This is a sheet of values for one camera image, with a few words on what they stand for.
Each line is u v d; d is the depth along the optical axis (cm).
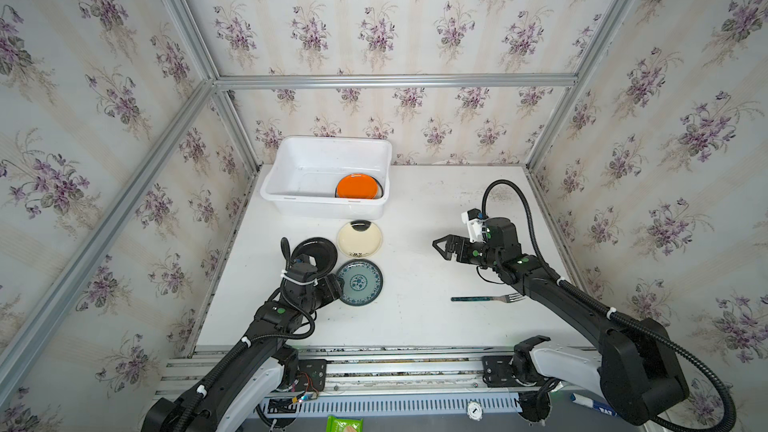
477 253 72
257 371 52
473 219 76
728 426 35
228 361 48
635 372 40
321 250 94
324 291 75
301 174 118
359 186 109
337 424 66
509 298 85
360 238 101
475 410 69
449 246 74
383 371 75
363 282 88
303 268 65
